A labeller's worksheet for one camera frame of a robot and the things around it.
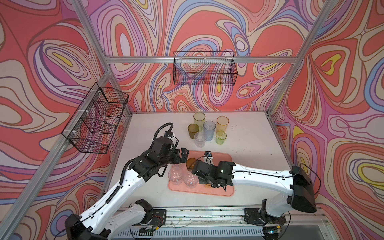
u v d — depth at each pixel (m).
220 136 1.01
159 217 0.72
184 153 0.65
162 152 0.55
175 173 0.85
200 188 0.83
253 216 0.73
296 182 0.48
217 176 0.54
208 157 0.68
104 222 0.39
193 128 1.02
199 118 0.99
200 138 1.03
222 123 0.96
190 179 0.86
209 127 0.99
